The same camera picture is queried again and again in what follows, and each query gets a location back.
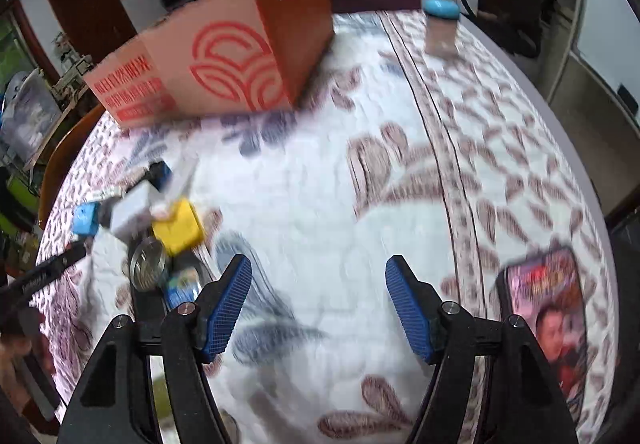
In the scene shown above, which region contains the yellow sticky note pad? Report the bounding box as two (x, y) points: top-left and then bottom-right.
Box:
(151, 198), (206, 258)

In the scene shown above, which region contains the paisley quilted tablecloth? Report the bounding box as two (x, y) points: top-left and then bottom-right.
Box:
(37, 9), (614, 444)

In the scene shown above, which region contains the small blue box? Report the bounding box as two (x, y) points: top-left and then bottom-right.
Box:
(72, 202), (100, 236)

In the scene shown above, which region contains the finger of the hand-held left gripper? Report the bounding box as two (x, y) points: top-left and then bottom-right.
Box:
(49, 241), (89, 276)

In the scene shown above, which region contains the small black and blue object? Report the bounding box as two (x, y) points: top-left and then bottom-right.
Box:
(144, 161), (172, 190)

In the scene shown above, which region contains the orange cardboard box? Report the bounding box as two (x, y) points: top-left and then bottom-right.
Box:
(82, 0), (335, 130)

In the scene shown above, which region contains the black rectangular box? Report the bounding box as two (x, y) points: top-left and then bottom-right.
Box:
(130, 285), (169, 346)

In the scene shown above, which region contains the smartphone with lit screen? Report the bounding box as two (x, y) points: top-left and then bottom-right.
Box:
(496, 246), (589, 431)

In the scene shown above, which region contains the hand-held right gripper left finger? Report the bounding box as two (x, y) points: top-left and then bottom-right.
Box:
(59, 254), (253, 444)

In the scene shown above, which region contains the white charger adapter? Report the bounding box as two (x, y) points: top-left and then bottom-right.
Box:
(108, 181), (166, 240)

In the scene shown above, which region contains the clear plastic storage bin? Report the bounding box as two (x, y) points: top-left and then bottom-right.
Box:
(0, 71), (62, 161)

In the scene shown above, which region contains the metal sink strainer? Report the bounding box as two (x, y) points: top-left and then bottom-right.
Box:
(128, 241), (171, 293)

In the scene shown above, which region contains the clear plastic tube case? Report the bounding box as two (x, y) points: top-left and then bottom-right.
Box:
(167, 159), (201, 205)

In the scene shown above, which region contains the black office chair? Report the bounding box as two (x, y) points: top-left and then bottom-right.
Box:
(459, 0), (544, 58)

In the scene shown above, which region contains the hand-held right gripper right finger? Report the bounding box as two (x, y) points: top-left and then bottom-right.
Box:
(385, 254), (584, 444)

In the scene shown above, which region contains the toothpick jar with blue lid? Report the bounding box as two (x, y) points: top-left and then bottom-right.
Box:
(421, 0), (461, 56)

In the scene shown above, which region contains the blue eye drops box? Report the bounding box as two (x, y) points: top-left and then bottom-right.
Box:
(164, 269), (204, 311)

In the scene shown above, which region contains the dark red door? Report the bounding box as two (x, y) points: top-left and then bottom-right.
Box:
(43, 0), (139, 76)

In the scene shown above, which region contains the wooden chair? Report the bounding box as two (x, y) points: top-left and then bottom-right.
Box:
(38, 103), (106, 226)

